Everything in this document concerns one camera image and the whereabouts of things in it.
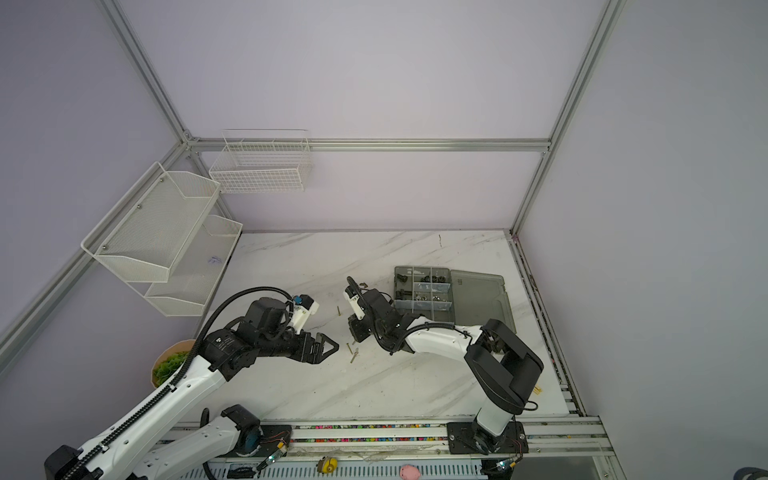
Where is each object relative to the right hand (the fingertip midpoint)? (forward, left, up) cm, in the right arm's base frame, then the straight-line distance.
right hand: (349, 317), depth 85 cm
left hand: (-12, +4, +6) cm, 14 cm away
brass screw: (-7, -1, -10) cm, 12 cm away
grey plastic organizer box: (+14, -36, -10) cm, 40 cm away
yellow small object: (-35, +2, -8) cm, 36 cm away
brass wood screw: (+7, +6, -10) cm, 14 cm away
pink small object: (-36, -17, -9) cm, 41 cm away
